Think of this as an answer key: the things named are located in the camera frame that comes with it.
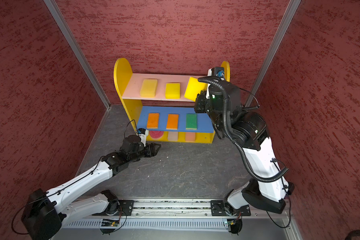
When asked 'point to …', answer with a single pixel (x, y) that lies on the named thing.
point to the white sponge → (172, 136)
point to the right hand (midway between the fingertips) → (201, 95)
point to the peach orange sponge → (190, 136)
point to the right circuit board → (230, 222)
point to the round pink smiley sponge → (156, 134)
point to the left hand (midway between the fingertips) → (156, 148)
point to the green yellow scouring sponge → (191, 121)
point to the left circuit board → (107, 222)
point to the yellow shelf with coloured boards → (157, 104)
